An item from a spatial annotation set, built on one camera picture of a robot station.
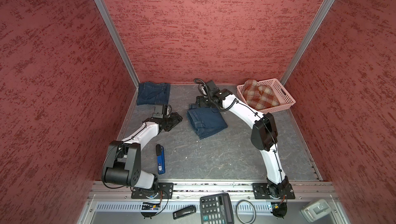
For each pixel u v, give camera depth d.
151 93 1.10
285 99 1.09
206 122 0.94
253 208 0.69
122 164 0.43
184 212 0.68
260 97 1.07
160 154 0.84
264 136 0.54
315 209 0.67
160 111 0.71
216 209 0.68
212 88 0.73
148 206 0.73
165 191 0.75
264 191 0.74
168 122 0.77
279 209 0.70
